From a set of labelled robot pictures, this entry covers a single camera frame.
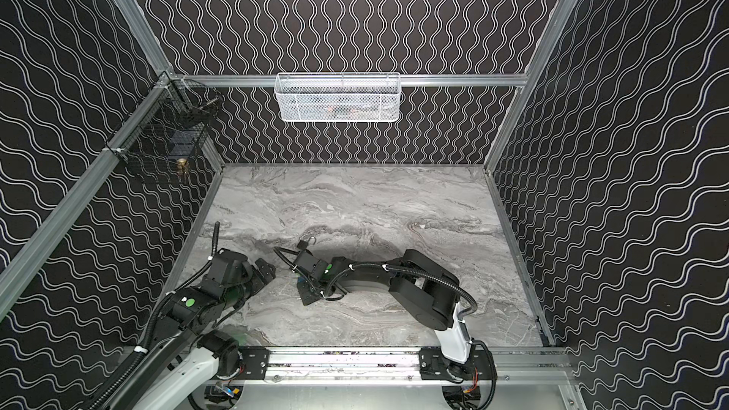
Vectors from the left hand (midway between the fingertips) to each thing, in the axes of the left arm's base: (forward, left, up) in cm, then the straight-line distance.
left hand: (273, 277), depth 78 cm
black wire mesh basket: (+44, +43, +17) cm, 64 cm away
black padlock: (+17, -3, -11) cm, 21 cm away
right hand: (0, -8, -12) cm, 14 cm away
